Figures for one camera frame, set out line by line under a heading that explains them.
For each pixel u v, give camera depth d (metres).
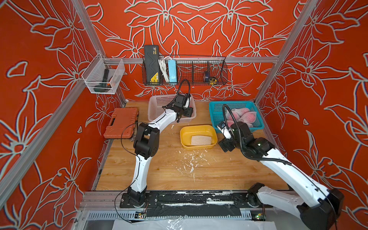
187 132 0.95
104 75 0.87
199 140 0.91
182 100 0.78
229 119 1.03
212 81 0.94
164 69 0.87
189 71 0.97
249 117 0.97
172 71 0.89
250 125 0.95
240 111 1.03
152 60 0.86
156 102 1.13
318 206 0.37
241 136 0.55
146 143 0.55
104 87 0.80
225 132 0.68
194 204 0.73
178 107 0.77
